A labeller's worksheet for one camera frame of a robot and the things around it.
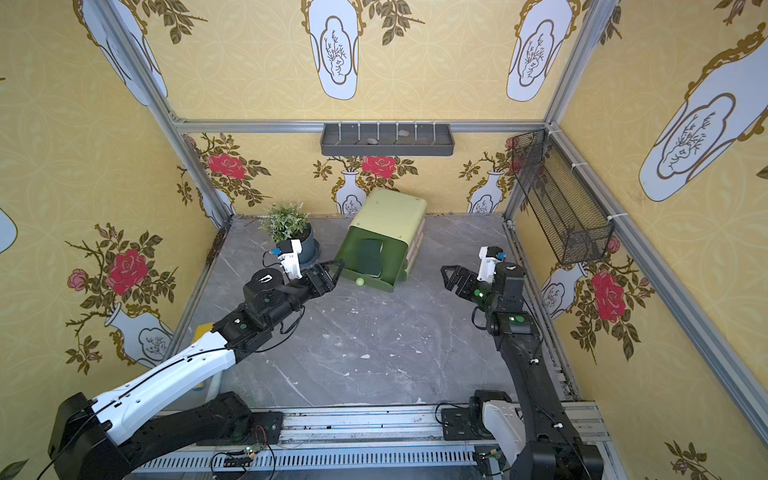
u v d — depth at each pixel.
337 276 0.66
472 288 0.70
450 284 0.71
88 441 0.37
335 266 0.68
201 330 0.92
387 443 0.73
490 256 0.71
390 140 0.92
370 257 0.90
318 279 0.64
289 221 0.95
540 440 0.40
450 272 0.76
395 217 0.94
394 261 0.90
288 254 0.65
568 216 1.03
